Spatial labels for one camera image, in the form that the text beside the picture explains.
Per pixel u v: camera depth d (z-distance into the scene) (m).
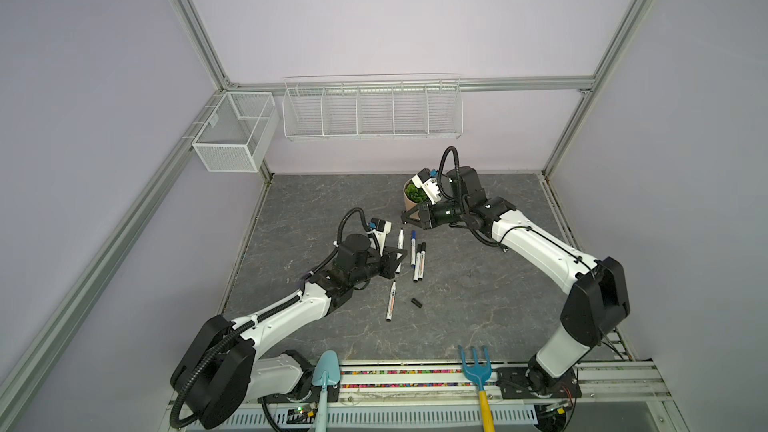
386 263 0.71
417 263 0.94
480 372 0.75
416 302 0.87
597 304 0.44
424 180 0.72
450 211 0.68
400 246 0.79
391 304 0.87
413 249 0.98
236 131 0.98
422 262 0.95
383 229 0.73
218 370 0.41
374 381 0.76
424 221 0.70
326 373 0.74
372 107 0.97
